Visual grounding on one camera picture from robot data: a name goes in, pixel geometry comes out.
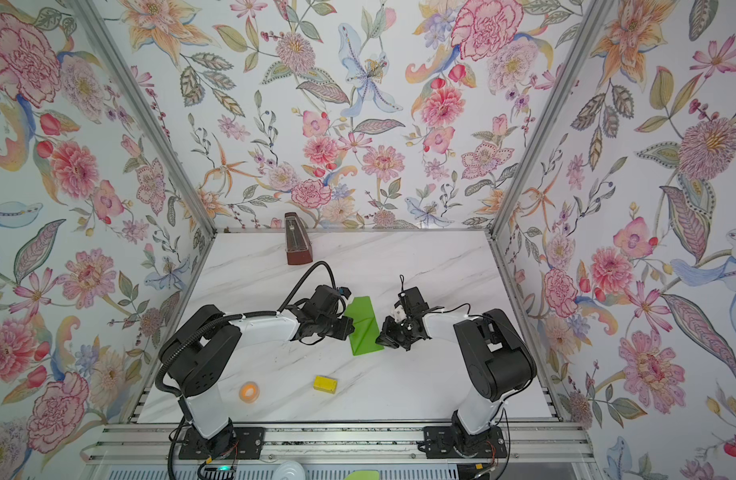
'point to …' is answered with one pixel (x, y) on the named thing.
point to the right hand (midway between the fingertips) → (375, 339)
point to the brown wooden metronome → (298, 246)
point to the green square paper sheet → (366, 327)
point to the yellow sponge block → (326, 384)
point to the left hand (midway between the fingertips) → (358, 331)
